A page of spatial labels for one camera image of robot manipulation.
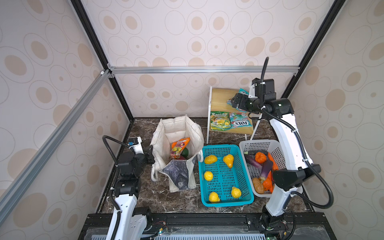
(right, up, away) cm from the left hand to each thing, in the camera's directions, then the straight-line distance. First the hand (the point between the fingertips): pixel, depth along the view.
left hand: (155, 144), depth 74 cm
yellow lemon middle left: (+28, -19, +11) cm, 35 cm away
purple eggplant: (+54, -10, +19) cm, 58 cm away
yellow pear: (+41, -11, +18) cm, 46 cm away
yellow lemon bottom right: (+41, -26, +5) cm, 49 cm away
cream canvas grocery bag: (+12, -16, +4) cm, 20 cm away
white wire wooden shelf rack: (+33, +23, +9) cm, 41 cm away
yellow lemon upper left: (+29, -11, +18) cm, 36 cm away
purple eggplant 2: (+61, -14, +11) cm, 64 cm away
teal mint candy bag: (+47, +29, +11) cm, 56 cm away
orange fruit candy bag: (+9, -3, +14) cm, 17 cm away
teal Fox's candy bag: (+48, +14, +20) cm, 53 cm away
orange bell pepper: (+60, -10, +17) cm, 63 cm away
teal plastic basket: (+37, -22, +15) cm, 45 cm away
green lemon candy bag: (+35, +13, +19) cm, 42 cm away
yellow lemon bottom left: (+30, -28, +3) cm, 41 cm away
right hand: (+42, +21, -1) cm, 47 cm away
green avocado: (+14, -7, +18) cm, 24 cm away
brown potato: (+53, -22, +3) cm, 57 cm away
